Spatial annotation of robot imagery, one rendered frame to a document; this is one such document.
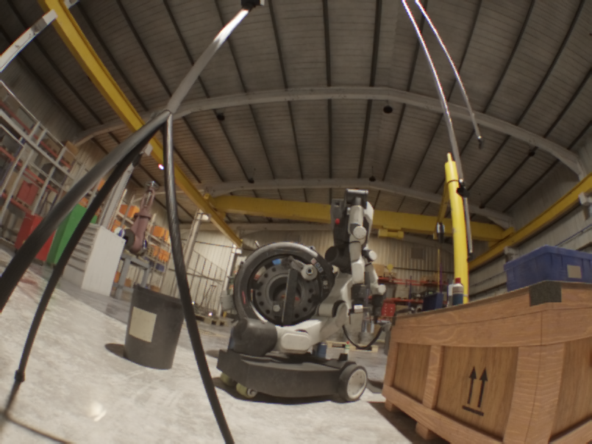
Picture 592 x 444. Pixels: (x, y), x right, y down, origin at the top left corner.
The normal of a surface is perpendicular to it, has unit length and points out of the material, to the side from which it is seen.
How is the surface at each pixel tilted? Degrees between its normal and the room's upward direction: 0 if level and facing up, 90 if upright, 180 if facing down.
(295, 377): 90
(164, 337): 93
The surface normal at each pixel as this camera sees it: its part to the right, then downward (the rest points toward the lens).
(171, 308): 0.81, -0.04
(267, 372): 0.36, -0.31
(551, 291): 0.00, -0.39
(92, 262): 0.98, 0.11
